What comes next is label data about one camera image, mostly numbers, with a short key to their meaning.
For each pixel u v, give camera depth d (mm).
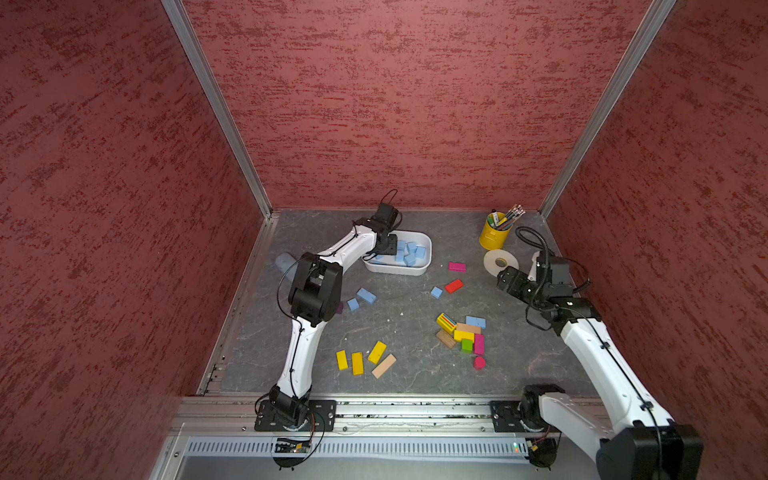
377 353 831
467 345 849
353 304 940
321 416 751
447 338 874
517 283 725
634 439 393
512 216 990
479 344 870
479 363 833
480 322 898
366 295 953
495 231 1019
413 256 1065
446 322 880
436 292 972
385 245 873
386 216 826
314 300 581
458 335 878
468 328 897
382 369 811
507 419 740
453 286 984
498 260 1055
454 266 1053
